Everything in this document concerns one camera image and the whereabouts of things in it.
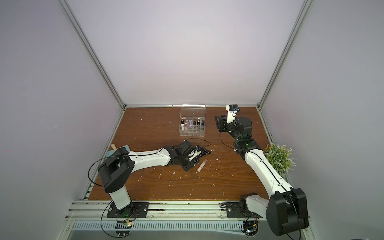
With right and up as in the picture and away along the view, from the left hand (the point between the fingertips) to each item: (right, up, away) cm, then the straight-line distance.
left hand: (194, 163), depth 88 cm
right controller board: (+28, -26, -18) cm, 42 cm away
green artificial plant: (+43, +7, -15) cm, 46 cm away
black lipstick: (+6, +24, +14) cm, 28 cm away
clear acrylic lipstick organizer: (-1, +26, +13) cm, 29 cm away
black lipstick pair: (0, +24, +14) cm, 28 cm away
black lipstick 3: (+2, +11, -9) cm, 14 cm away
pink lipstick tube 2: (+5, 0, 0) cm, 5 cm away
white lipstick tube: (-8, +22, +13) cm, 27 cm away
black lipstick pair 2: (+3, +24, +14) cm, 28 cm away
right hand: (+14, +30, -12) cm, 35 cm away
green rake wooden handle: (-55, +9, +9) cm, 56 cm away
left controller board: (-35, -26, -15) cm, 46 cm away
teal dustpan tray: (-55, +5, +7) cm, 56 cm away
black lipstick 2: (+2, +2, +2) cm, 3 cm away
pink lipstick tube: (-6, +22, +12) cm, 26 cm away
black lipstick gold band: (-8, +25, +13) cm, 29 cm away
